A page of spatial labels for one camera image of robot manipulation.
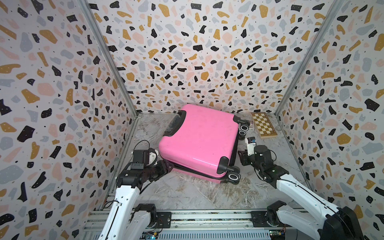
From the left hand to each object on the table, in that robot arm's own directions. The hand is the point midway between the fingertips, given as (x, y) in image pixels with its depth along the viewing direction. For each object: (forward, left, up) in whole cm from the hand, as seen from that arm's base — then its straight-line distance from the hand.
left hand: (171, 167), depth 75 cm
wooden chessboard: (+39, -63, -15) cm, 75 cm away
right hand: (+10, -38, -2) cm, 39 cm away
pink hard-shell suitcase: (+11, -15, +5) cm, 19 cm away
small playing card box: (+39, -54, -15) cm, 68 cm away
